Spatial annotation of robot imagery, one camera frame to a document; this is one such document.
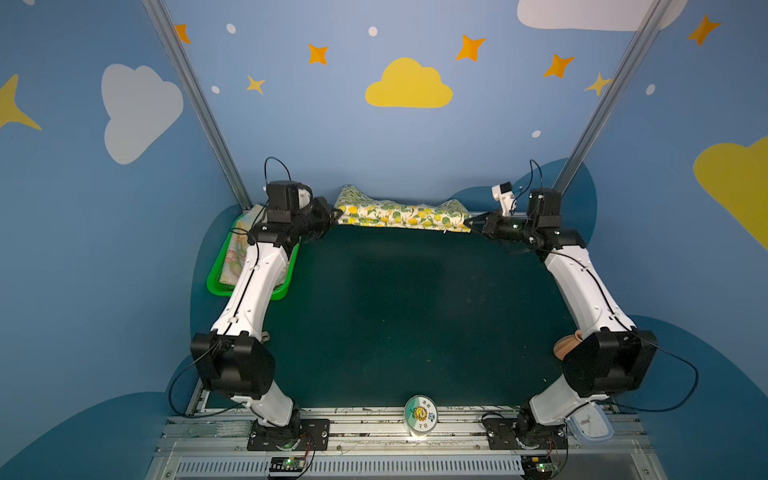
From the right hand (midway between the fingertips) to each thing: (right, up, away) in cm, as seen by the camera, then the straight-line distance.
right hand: (469, 218), depth 78 cm
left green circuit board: (-44, -60, -7) cm, 75 cm away
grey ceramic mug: (-58, -34, +11) cm, 69 cm away
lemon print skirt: (-30, +3, +2) cm, 31 cm away
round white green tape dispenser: (-13, -48, -7) cm, 50 cm away
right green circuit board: (+17, -61, -6) cm, 63 cm away
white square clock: (+30, -53, -3) cm, 61 cm away
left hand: (-33, +2, 0) cm, 33 cm away
